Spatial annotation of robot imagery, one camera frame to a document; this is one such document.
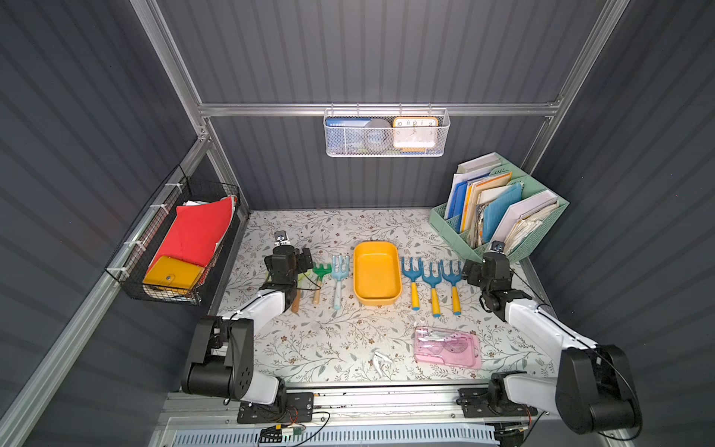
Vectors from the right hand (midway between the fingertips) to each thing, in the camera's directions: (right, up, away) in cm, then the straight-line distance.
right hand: (492, 267), depth 88 cm
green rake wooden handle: (-57, -10, +6) cm, 58 cm away
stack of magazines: (-1, +23, +4) cm, 23 cm away
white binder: (+8, +18, -2) cm, 20 cm away
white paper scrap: (-37, -26, -8) cm, 46 cm away
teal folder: (+3, +19, +3) cm, 19 cm away
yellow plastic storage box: (-36, -4, +11) cm, 38 cm away
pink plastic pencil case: (-15, -24, -4) cm, 28 cm away
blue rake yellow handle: (-23, -8, +8) cm, 26 cm away
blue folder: (-6, +23, +13) cm, 28 cm away
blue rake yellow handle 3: (-9, -10, +8) cm, 15 cm away
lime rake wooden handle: (-64, -14, +6) cm, 66 cm away
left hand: (-66, +5, +2) cm, 67 cm away
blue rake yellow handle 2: (-17, -10, +6) cm, 21 cm away
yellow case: (-87, +1, -24) cm, 90 cm away
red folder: (-86, +11, -16) cm, 88 cm away
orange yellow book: (-3, +26, +8) cm, 27 cm away
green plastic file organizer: (-9, +12, +17) cm, 23 cm away
